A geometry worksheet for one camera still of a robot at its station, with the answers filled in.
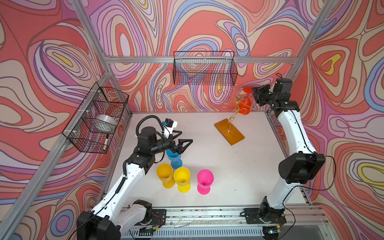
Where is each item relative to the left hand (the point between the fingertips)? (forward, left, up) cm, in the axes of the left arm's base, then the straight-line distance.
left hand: (187, 137), depth 70 cm
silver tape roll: (+5, +40, +4) cm, 40 cm away
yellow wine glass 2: (-12, +3, -20) cm, 24 cm away
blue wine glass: (-3, +7, -15) cm, 17 cm away
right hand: (+25, -35, +8) cm, 44 cm away
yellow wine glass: (-11, +12, -17) cm, 24 cm away
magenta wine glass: (-13, -9, -19) cm, 25 cm away
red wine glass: (+24, -33, -1) cm, 41 cm away
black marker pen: (-1, +40, -3) cm, 40 cm away
